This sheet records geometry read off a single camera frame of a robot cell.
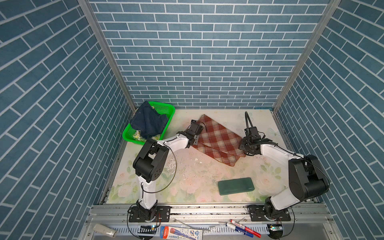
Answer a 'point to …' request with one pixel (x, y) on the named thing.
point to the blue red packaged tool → (174, 233)
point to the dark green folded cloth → (236, 185)
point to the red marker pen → (257, 234)
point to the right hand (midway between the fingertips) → (241, 144)
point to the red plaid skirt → (219, 143)
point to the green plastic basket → (161, 108)
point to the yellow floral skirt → (137, 135)
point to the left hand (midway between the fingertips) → (191, 136)
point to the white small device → (105, 230)
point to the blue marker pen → (239, 229)
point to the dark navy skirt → (146, 119)
